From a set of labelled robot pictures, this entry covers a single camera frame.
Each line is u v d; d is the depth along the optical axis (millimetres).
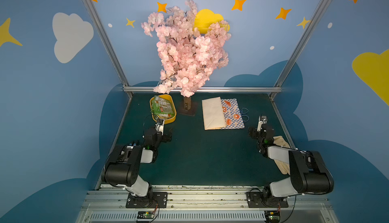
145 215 718
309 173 453
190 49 709
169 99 1120
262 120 820
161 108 1060
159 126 807
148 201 672
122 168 454
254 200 745
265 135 724
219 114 1081
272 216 720
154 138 744
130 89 1165
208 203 735
